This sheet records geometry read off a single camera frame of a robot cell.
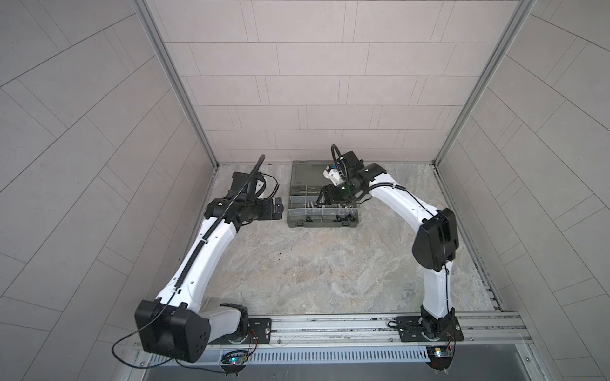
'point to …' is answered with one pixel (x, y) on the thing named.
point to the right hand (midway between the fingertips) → (323, 201)
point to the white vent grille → (337, 355)
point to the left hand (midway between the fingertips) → (276, 204)
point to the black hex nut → (308, 219)
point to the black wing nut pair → (348, 217)
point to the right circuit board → (440, 356)
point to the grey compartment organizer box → (306, 182)
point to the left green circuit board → (236, 358)
